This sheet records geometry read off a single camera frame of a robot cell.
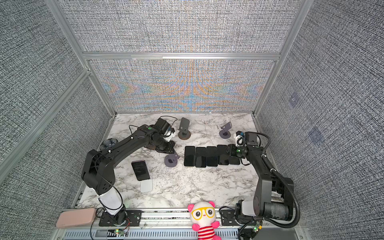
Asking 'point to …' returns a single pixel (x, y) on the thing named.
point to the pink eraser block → (76, 217)
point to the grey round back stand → (225, 133)
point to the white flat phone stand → (146, 186)
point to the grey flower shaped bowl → (108, 143)
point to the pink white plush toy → (202, 215)
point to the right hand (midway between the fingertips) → (229, 149)
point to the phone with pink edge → (140, 169)
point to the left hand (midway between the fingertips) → (174, 152)
